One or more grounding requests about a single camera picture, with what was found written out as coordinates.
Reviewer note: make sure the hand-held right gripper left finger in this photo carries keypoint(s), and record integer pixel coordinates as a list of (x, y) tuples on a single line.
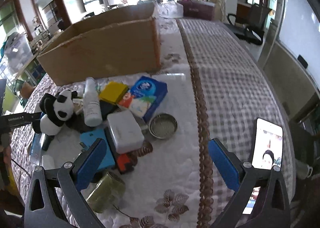
[(92, 165)]

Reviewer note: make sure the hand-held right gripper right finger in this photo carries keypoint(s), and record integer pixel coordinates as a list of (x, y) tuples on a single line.
[(223, 165)]

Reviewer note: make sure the blue case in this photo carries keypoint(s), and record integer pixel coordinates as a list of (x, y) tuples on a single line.
[(100, 143)]

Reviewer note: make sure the green tape roll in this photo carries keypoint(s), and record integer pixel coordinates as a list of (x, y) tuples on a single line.
[(106, 194)]

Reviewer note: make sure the blue packet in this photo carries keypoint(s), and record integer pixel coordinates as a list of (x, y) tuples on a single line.
[(36, 144)]

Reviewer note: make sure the orange black packet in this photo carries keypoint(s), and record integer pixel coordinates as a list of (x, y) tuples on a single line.
[(126, 163)]

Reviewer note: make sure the panda plush toy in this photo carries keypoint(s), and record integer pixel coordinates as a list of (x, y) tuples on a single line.
[(58, 112)]

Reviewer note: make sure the white plastic box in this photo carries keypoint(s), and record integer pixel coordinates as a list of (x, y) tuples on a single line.
[(125, 129)]

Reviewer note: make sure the black wallet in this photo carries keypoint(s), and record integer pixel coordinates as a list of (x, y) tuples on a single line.
[(107, 109)]

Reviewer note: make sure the white plastic bottle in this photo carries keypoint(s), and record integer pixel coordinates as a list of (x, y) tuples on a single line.
[(91, 103)]

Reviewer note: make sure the round metal strainer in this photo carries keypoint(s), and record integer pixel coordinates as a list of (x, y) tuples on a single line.
[(162, 125)]

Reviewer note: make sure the yellow sponge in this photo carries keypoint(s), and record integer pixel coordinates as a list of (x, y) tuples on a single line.
[(112, 92)]

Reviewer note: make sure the blue tissue box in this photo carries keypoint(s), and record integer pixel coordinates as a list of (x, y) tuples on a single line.
[(145, 95)]

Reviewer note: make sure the large cardboard box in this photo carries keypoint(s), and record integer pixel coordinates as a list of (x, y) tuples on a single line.
[(105, 48)]

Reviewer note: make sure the smartphone with lit screen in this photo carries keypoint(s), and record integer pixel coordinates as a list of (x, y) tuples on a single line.
[(267, 138)]

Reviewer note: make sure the clear storage bin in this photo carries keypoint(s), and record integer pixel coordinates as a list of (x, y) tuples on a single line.
[(16, 50)]

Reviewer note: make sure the black office chair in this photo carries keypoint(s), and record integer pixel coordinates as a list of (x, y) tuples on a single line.
[(252, 25)]

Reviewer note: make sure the maroon box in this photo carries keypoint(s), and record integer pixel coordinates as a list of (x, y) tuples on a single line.
[(197, 9)]

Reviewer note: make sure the whiteboard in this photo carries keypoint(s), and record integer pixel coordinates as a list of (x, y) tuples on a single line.
[(300, 23)]

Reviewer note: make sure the clear plastic container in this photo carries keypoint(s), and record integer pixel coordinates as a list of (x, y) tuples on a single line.
[(170, 9)]

